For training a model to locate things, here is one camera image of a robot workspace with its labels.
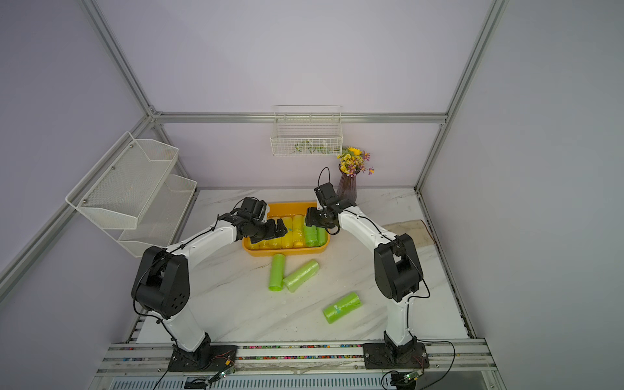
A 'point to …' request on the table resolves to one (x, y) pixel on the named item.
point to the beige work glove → (414, 228)
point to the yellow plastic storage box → (288, 209)
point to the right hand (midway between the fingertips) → (313, 223)
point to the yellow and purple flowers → (353, 161)
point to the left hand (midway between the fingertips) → (276, 234)
